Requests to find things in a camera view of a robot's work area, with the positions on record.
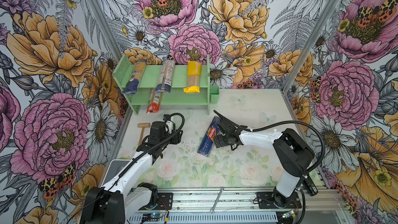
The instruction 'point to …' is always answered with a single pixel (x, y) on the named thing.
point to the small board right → (288, 214)
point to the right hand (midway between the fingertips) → (224, 144)
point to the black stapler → (310, 186)
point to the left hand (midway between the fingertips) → (177, 135)
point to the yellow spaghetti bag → (194, 71)
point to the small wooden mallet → (142, 125)
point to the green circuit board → (154, 216)
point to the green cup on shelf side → (214, 94)
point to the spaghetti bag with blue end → (133, 83)
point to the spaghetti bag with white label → (164, 83)
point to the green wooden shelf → (155, 85)
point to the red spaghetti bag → (155, 97)
